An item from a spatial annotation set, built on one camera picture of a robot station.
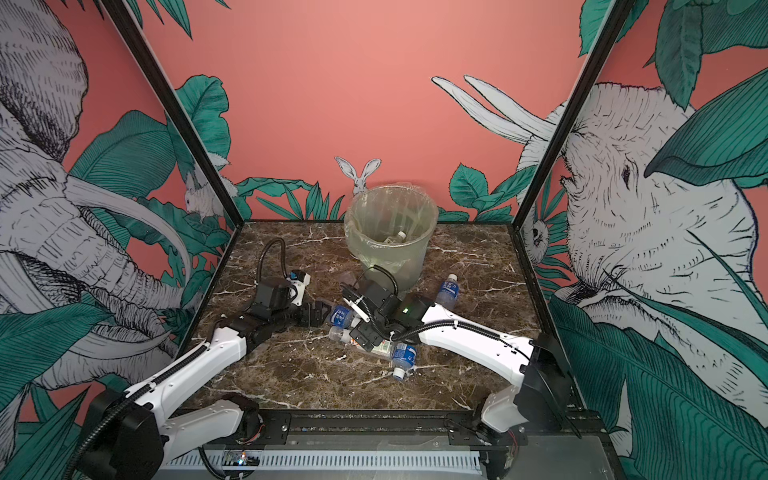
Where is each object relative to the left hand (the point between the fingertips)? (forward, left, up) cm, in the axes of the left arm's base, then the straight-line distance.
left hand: (319, 303), depth 83 cm
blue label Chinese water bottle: (+7, -40, -8) cm, 41 cm away
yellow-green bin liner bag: (+31, -22, -2) cm, 37 cm away
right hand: (-8, -13, +4) cm, 16 cm away
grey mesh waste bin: (+31, -21, -1) cm, 37 cm away
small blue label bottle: (-1, -6, -7) cm, 9 cm away
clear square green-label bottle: (+15, -6, -10) cm, 19 cm away
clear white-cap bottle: (-14, -24, -7) cm, 28 cm away
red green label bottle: (-4, -4, -11) cm, 13 cm away
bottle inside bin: (+28, -24, -5) cm, 37 cm away
